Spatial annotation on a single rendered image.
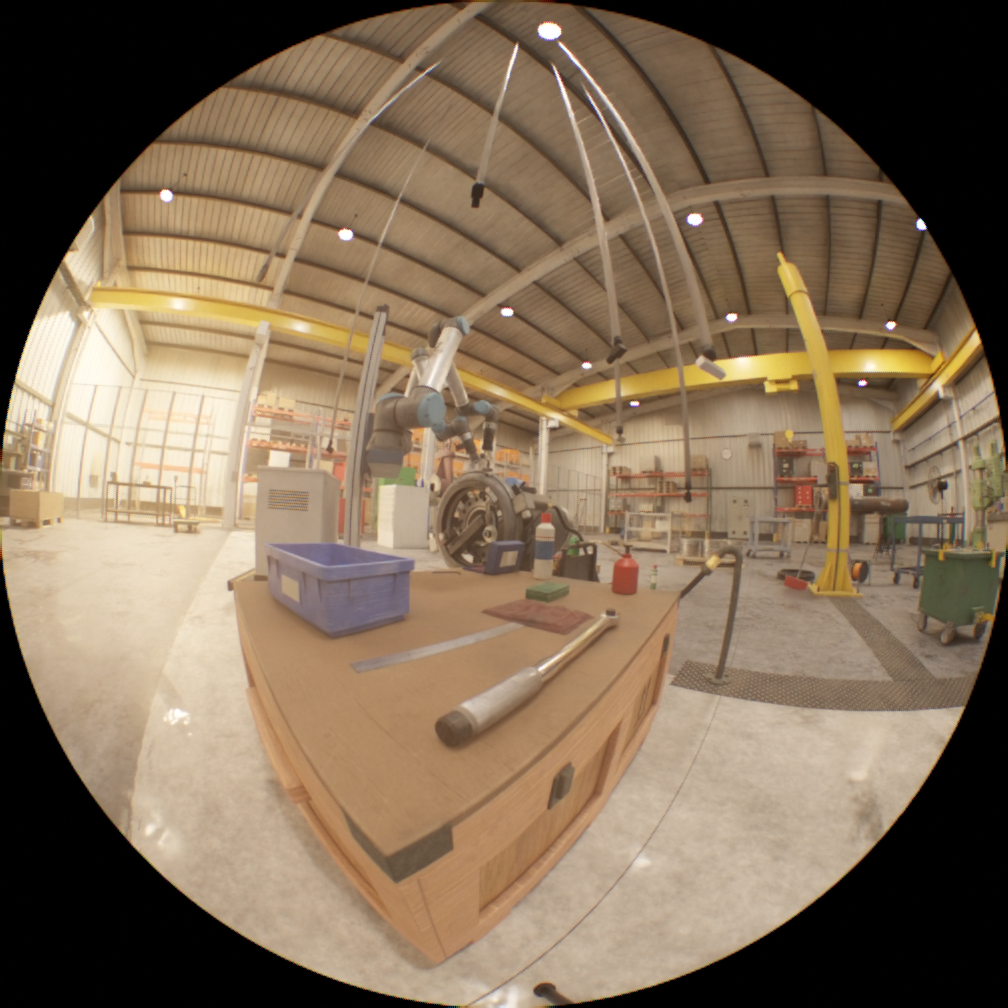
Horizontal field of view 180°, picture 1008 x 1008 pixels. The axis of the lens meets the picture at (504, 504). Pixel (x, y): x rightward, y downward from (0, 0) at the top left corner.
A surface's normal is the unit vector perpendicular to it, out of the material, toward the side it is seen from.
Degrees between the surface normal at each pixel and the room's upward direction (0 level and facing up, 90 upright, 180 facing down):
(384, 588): 90
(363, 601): 90
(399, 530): 90
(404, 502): 90
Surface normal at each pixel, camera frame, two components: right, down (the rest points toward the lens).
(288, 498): 0.36, -0.02
